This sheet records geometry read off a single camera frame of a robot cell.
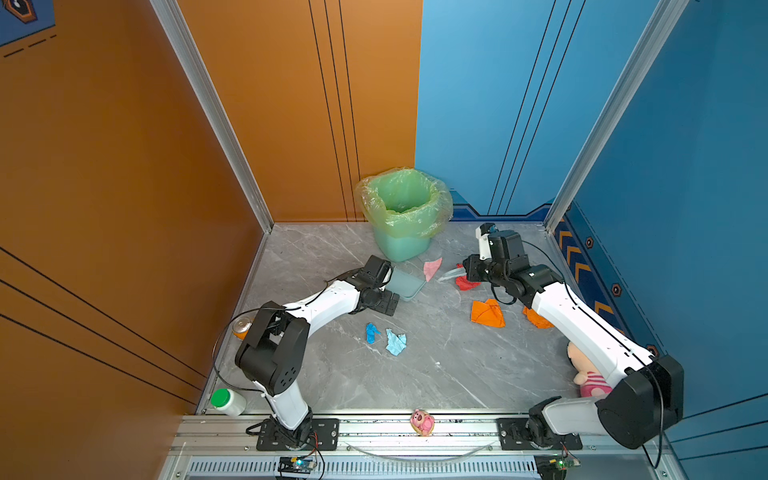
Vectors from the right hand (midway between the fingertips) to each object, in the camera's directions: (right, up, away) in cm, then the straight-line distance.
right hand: (463, 262), depth 82 cm
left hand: (-23, -11, +11) cm, 28 cm away
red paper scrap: (+5, -8, +18) cm, 20 cm away
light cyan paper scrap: (-19, -24, +5) cm, 31 cm away
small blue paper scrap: (-26, -22, +9) cm, 35 cm away
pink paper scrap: (-6, -3, +24) cm, 25 cm away
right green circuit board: (+19, -48, -12) cm, 53 cm away
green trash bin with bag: (-16, +16, +7) cm, 24 cm away
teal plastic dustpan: (-15, -9, +22) cm, 29 cm away
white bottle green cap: (-59, -33, -11) cm, 69 cm away
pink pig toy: (-12, -39, -9) cm, 42 cm away
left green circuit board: (-42, -48, -11) cm, 65 cm away
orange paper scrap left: (+11, -17, +12) cm, 23 cm away
